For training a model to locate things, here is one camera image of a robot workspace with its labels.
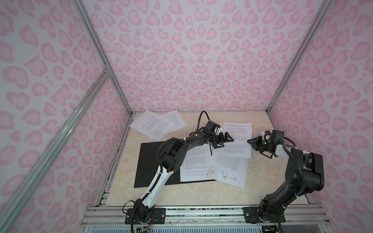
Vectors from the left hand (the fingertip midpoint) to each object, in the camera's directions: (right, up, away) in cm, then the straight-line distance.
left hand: (230, 142), depth 95 cm
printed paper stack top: (-23, -15, -5) cm, 28 cm away
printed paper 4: (+3, -14, -3) cm, 14 cm away
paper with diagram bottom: (+1, -19, -8) cm, 20 cm away
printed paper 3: (+10, +5, +7) cm, 13 cm away
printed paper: (-56, +11, +18) cm, 60 cm away
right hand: (+12, +2, -2) cm, 13 cm away
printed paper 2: (-39, +17, +22) cm, 48 cm away
